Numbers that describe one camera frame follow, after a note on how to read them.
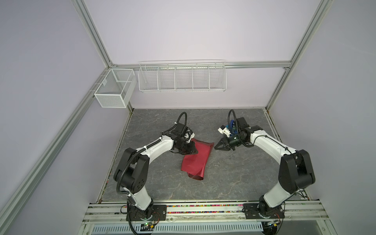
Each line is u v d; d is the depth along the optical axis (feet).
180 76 3.24
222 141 2.58
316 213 2.44
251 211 2.42
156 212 2.42
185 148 2.54
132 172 1.52
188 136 2.64
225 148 2.46
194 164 2.72
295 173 1.49
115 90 3.31
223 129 2.65
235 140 2.42
